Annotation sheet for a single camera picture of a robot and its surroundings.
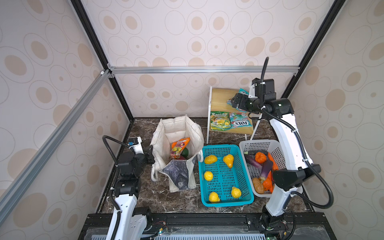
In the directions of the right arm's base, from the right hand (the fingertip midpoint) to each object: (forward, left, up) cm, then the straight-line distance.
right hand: (239, 101), depth 74 cm
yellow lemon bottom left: (-36, +13, -35) cm, 51 cm away
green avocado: (-9, +29, -32) cm, 44 cm away
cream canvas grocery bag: (-26, +30, -27) cm, 48 cm away
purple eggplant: (-12, -12, -35) cm, 39 cm away
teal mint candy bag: (+14, -5, -4) cm, 15 cm away
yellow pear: (-13, +2, -35) cm, 37 cm away
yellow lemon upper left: (-13, +13, -34) cm, 39 cm away
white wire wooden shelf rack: (+7, +9, -6) cm, 14 cm away
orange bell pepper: (-13, -17, -33) cm, 40 cm away
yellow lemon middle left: (-23, +15, -35) cm, 44 cm away
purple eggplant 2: (-20, -19, -32) cm, 42 cm away
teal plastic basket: (-23, +6, -40) cm, 46 cm away
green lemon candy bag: (+6, +7, -20) cm, 22 cm away
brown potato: (-31, -10, -31) cm, 45 cm away
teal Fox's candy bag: (+7, -5, -21) cm, 23 cm away
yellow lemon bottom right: (-33, +1, -35) cm, 48 cm away
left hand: (-16, +42, -14) cm, 47 cm away
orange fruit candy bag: (-9, +33, -26) cm, 44 cm away
